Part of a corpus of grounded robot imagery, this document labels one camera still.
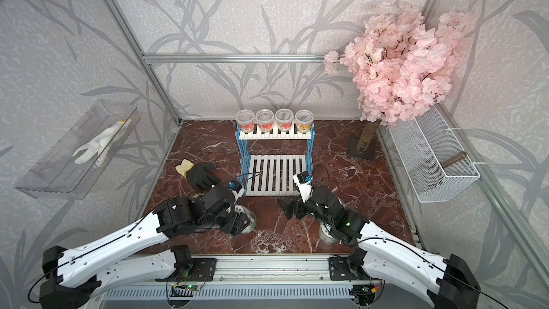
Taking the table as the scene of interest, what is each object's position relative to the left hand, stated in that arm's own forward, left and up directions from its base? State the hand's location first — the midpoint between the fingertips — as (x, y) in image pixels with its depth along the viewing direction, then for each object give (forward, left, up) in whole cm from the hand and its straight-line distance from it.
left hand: (241, 222), depth 71 cm
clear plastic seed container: (+30, -14, +19) cm, 39 cm away
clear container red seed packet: (+30, 0, +19) cm, 36 cm away
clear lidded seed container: (+30, -7, +19) cm, 36 cm away
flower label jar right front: (-3, -29, -6) cm, 30 cm away
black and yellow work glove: (+24, +25, -13) cm, 37 cm away
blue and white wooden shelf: (+33, -6, -13) cm, 36 cm away
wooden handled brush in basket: (+12, -66, +20) cm, 70 cm away
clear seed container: (+30, -21, +19) cm, 41 cm away
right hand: (+9, -15, +2) cm, 18 cm away
